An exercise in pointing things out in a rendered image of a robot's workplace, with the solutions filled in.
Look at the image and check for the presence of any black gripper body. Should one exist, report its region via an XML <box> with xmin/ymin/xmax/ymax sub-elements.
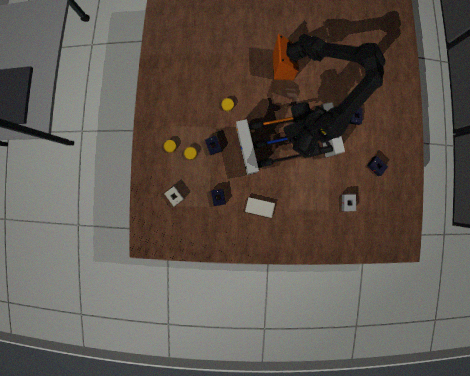
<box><xmin>290</xmin><ymin>102</ymin><xmax>321</xmax><ymax>158</ymax></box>

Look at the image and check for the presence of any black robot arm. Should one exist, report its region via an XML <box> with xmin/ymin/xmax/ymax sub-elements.
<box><xmin>283</xmin><ymin>33</ymin><xmax>386</xmax><ymax>156</ymax></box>

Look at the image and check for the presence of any white square block with hole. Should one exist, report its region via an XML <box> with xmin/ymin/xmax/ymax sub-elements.
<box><xmin>164</xmin><ymin>186</ymin><xmax>184</xmax><ymax>207</ymax></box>

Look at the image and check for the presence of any yellow round disc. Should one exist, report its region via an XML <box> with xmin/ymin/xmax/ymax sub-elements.
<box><xmin>221</xmin><ymin>98</ymin><xmax>234</xmax><ymax>112</ymax></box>
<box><xmin>164</xmin><ymin>140</ymin><xmax>177</xmax><ymax>153</ymax></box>
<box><xmin>185</xmin><ymin>147</ymin><xmax>197</xmax><ymax>159</ymax></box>

